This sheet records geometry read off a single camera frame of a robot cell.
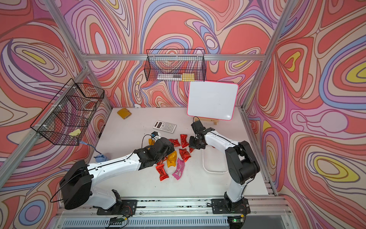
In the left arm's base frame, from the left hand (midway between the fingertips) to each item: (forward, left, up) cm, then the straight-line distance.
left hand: (175, 146), depth 83 cm
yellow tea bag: (-4, +2, -9) cm, 10 cm away
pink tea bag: (-13, -2, -9) cm, 16 cm away
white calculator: (+23, +9, -10) cm, 27 cm away
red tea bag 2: (-1, -5, -9) cm, 11 cm away
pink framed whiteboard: (+35, -26, +5) cm, 44 cm away
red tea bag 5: (+2, -10, -9) cm, 13 cm away
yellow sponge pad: (+38, +44, -12) cm, 59 cm away
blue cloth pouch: (-6, +44, -4) cm, 45 cm away
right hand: (+3, -11, -9) cm, 15 cm away
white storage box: (-3, -25, -13) cm, 28 cm away
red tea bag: (+9, -5, -11) cm, 16 cm away
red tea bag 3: (-13, +7, -10) cm, 18 cm away
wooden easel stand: (+27, -29, -9) cm, 41 cm away
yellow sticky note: (0, +50, +14) cm, 52 cm away
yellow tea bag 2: (+8, +17, -9) cm, 21 cm away
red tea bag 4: (-7, +9, -10) cm, 15 cm away
